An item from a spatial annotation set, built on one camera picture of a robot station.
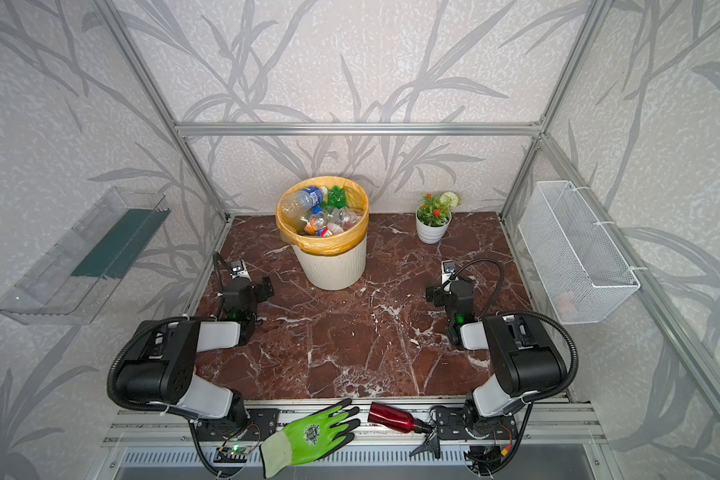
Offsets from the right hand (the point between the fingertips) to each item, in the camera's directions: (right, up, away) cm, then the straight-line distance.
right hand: (447, 269), depth 95 cm
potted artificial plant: (-3, +18, +7) cm, 19 cm away
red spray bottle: (-18, -34, -24) cm, 45 cm away
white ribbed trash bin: (-35, 0, -6) cm, 36 cm away
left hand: (-62, 0, -1) cm, 62 cm away
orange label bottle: (-42, +13, -8) cm, 45 cm away
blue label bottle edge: (-42, +22, -9) cm, 48 cm away
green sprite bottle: (-35, +23, -4) cm, 42 cm away
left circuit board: (-57, -43, -23) cm, 75 cm away
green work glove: (-39, -39, -24) cm, 60 cm away
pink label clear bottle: (-30, +15, -19) cm, 38 cm away
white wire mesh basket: (+20, +4, -33) cm, 39 cm away
